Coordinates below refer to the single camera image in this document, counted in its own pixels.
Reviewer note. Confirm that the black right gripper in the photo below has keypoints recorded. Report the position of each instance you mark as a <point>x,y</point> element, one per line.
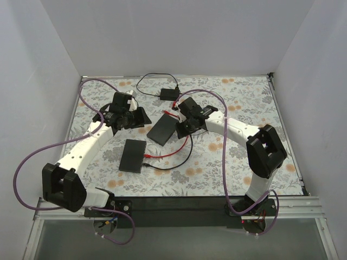
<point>183,128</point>

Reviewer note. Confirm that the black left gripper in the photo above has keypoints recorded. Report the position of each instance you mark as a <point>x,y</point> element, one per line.
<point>138,117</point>

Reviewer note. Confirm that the black square plate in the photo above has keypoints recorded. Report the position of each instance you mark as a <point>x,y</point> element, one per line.
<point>163,129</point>

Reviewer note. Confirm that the black network switch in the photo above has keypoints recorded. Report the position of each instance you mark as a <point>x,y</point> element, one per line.
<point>132,156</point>

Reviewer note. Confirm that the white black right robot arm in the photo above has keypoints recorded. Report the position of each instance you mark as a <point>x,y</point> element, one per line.
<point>265,150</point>

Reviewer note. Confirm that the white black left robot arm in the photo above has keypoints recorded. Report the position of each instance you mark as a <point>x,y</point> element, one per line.
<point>62,181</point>

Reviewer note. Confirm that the black power adapter box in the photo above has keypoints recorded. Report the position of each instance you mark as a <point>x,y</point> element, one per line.
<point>169,94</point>

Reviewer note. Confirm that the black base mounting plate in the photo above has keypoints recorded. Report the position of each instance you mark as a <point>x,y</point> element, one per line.
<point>157,212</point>

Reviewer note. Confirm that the aluminium frame rail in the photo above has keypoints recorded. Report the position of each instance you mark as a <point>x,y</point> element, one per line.
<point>286,207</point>

